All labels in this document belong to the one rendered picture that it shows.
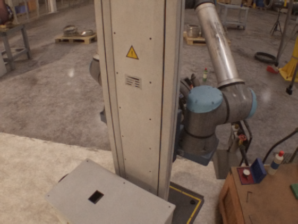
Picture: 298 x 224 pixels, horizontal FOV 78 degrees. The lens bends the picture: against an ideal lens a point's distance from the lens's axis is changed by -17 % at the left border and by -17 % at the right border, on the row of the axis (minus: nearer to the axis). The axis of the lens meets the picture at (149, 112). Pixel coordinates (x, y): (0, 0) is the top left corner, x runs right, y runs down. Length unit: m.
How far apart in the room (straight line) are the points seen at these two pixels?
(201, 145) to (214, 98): 0.22
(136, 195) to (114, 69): 0.58
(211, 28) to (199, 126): 0.49
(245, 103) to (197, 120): 0.24
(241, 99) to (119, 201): 0.72
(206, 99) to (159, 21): 0.37
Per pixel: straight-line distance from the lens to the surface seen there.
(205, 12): 1.16
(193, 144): 0.98
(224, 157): 2.46
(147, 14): 0.72
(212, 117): 0.91
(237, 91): 0.99
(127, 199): 1.05
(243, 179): 1.70
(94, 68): 1.26
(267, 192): 1.71
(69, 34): 6.61
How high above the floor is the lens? 1.73
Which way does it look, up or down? 36 degrees down
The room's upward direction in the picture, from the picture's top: straight up
